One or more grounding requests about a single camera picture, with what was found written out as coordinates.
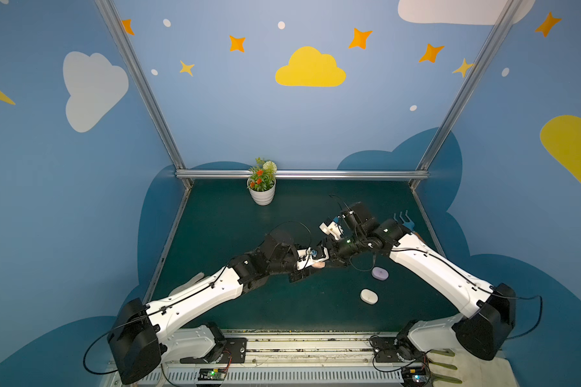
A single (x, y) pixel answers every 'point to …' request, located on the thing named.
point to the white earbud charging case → (369, 296)
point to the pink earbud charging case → (319, 264)
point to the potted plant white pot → (261, 182)
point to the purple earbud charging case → (380, 273)
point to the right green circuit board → (415, 376)
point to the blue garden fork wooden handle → (409, 223)
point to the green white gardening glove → (457, 368)
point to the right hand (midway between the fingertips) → (315, 259)
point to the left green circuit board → (212, 373)
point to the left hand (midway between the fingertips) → (320, 259)
